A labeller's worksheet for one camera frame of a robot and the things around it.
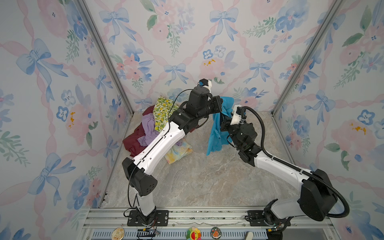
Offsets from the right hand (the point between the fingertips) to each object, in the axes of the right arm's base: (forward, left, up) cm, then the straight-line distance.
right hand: (224, 110), depth 75 cm
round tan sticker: (-49, +50, -33) cm, 78 cm away
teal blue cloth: (-10, +3, -10) cm, 14 cm away
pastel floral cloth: (-5, +24, -30) cm, 38 cm away
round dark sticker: (-48, +4, -33) cm, 58 cm away
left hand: (-2, +1, +10) cm, 10 cm away
